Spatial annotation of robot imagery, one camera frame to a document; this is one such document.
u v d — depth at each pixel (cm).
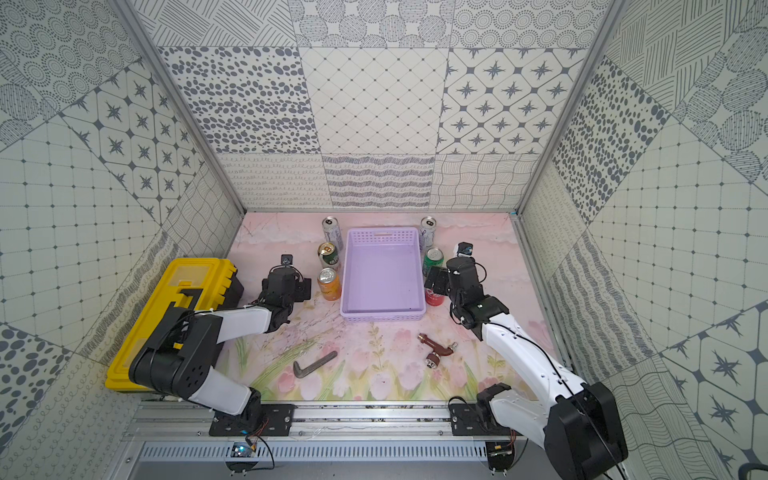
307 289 90
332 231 98
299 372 82
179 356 45
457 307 61
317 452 70
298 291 78
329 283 88
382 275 100
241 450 71
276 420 73
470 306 60
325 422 75
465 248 73
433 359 82
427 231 98
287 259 84
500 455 72
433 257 93
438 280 73
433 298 90
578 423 39
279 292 73
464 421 73
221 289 82
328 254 95
